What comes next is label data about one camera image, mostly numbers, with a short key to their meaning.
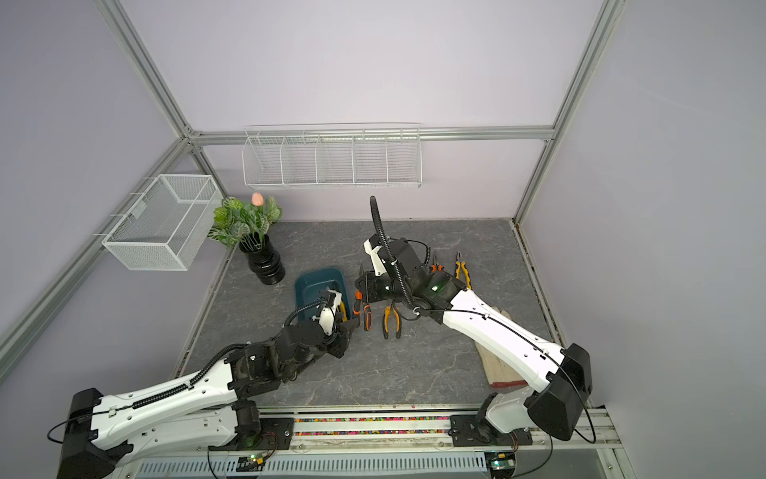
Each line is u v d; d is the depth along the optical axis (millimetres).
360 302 712
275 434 737
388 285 595
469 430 739
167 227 839
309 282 1007
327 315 620
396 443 736
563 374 399
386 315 936
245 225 866
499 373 824
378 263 631
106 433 408
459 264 1054
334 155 972
